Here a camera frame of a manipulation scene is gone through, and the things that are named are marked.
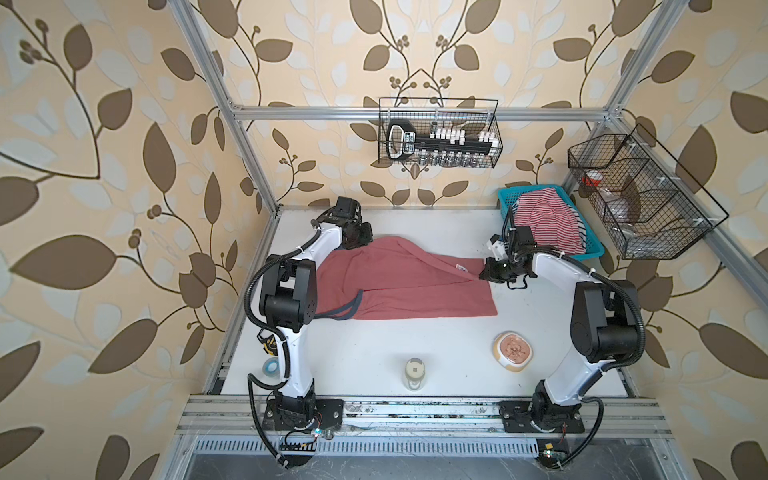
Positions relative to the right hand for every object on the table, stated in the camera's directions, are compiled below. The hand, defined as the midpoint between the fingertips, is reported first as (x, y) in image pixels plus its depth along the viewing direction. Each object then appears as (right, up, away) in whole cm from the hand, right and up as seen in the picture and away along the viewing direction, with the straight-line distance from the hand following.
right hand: (483, 277), depth 94 cm
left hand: (-35, +14, +4) cm, 38 cm away
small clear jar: (-23, -20, -22) cm, 38 cm away
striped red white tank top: (+29, +18, +12) cm, 36 cm away
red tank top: (-28, -1, +6) cm, 28 cm away
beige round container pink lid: (+4, -19, -12) cm, 23 cm away
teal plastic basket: (+15, +28, +21) cm, 39 cm away
